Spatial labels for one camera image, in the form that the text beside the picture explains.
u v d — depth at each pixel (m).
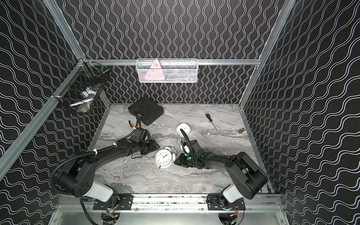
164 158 0.86
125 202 0.75
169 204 0.75
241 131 1.01
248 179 0.44
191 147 0.70
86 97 0.86
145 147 0.78
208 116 1.12
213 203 0.73
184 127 1.02
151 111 1.14
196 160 0.70
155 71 0.90
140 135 0.72
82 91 0.87
